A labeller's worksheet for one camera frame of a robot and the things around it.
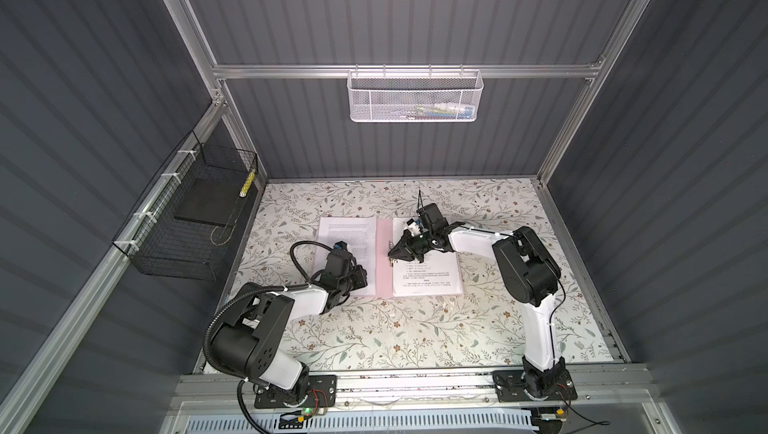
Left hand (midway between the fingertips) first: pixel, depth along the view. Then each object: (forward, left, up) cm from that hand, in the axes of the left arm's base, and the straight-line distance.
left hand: (365, 272), depth 94 cm
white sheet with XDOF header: (-2, -23, +2) cm, 23 cm away
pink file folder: (+4, -6, 0) cm, 7 cm away
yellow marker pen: (+15, +31, +26) cm, 44 cm away
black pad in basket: (+9, +39, +27) cm, 48 cm away
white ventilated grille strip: (-41, -33, -2) cm, 52 cm away
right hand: (+3, -8, +4) cm, 10 cm away
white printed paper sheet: (+15, +2, -1) cm, 15 cm away
